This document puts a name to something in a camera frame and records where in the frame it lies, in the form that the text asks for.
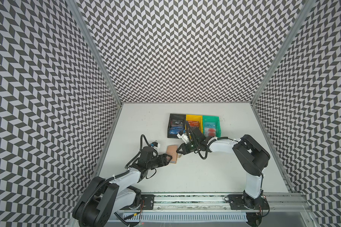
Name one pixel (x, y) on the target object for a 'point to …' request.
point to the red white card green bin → (210, 132)
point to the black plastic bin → (175, 116)
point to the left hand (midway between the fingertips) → (169, 159)
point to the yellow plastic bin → (197, 117)
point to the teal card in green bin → (212, 125)
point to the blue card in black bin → (174, 130)
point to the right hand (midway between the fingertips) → (177, 153)
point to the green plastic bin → (213, 118)
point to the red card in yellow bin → (193, 123)
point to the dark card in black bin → (177, 123)
